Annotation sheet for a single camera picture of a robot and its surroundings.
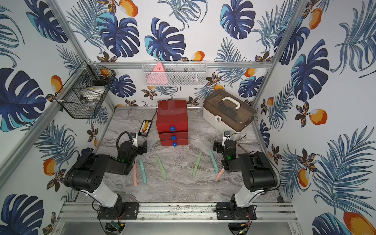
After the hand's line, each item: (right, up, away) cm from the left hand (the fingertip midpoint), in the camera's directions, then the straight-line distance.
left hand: (138, 138), depth 94 cm
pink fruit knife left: (+1, -20, -8) cm, 21 cm away
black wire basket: (-29, +45, 0) cm, 53 cm away
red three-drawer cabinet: (+23, +10, -10) cm, 27 cm away
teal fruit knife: (+6, -19, -6) cm, 21 cm away
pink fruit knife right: (+52, -20, -7) cm, 56 cm away
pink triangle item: (+14, +39, -4) cm, 42 cm away
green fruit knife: (+16, -17, -4) cm, 24 cm away
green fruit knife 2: (+38, -15, -4) cm, 41 cm away
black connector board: (+1, +7, +12) cm, 14 cm away
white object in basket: (-20, +26, -14) cm, 36 cm away
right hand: (+56, -1, +2) cm, 56 cm away
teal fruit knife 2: (+50, -19, -5) cm, 54 cm away
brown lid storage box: (+58, +18, -2) cm, 61 cm away
